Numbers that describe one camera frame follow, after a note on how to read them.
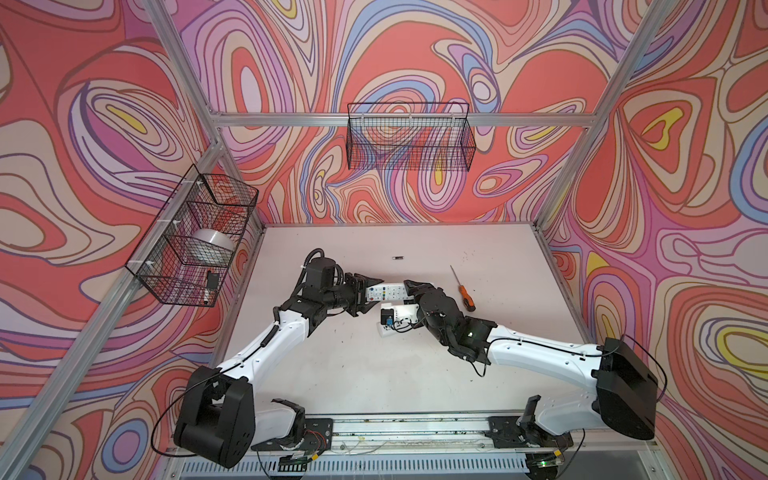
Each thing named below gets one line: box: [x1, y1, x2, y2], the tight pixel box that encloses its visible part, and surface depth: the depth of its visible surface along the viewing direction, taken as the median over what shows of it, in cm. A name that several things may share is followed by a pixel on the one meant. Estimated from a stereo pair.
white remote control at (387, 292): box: [366, 283, 415, 302], surface depth 78 cm
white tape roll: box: [191, 228, 235, 253], surface depth 73 cm
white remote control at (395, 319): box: [378, 303, 420, 337], surface depth 68 cm
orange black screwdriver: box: [450, 265, 476, 312], surface depth 98 cm
